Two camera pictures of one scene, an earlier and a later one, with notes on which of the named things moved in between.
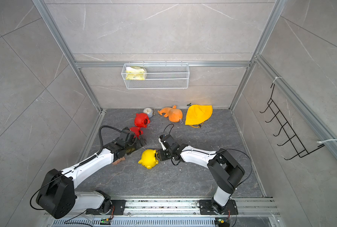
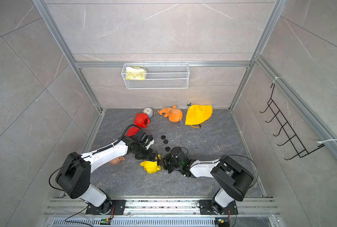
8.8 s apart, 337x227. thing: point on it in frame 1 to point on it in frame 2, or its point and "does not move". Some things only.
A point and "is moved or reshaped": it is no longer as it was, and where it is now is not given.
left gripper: (139, 144) to (149, 157)
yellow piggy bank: (149, 158) is moved or reshaped
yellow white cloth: (135, 69) does not move
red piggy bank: (141, 119) does not move
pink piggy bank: (116, 162) does not move
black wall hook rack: (293, 139) does not move
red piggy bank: (137, 131) does not move
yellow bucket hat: (197, 115) does not move
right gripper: (161, 156) to (165, 161)
